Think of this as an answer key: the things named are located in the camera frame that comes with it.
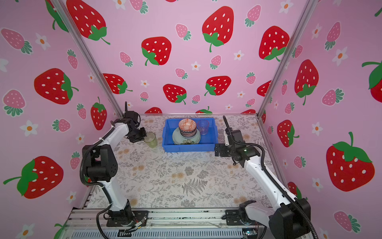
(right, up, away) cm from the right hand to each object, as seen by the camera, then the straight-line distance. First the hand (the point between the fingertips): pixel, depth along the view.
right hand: (221, 147), depth 81 cm
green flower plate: (-27, +3, +20) cm, 34 cm away
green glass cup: (-46, +2, +22) cm, 51 cm away
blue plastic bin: (-6, 0, +25) cm, 26 cm away
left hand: (-48, +5, +14) cm, 51 cm away
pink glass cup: (-9, +13, +29) cm, 33 cm away
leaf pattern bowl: (-19, +6, +13) cm, 24 cm away
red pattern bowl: (-21, +12, +17) cm, 30 cm away
